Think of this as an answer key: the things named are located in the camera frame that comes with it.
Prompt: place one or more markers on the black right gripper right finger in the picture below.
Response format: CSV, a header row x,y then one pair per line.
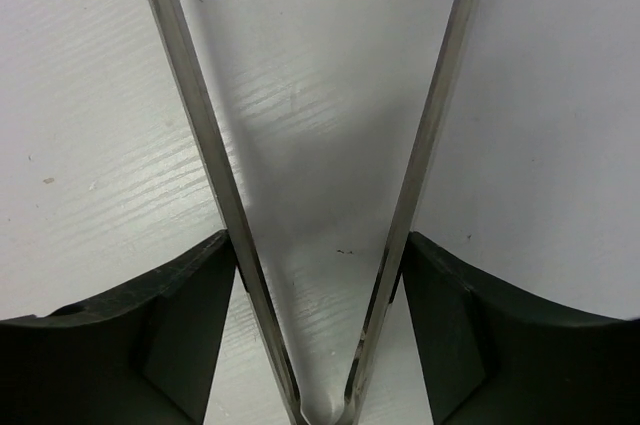
x,y
493,353

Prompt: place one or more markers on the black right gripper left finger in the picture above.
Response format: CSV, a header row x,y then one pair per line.
x,y
143,352

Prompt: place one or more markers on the metal tongs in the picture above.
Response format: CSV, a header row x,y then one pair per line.
x,y
180,51

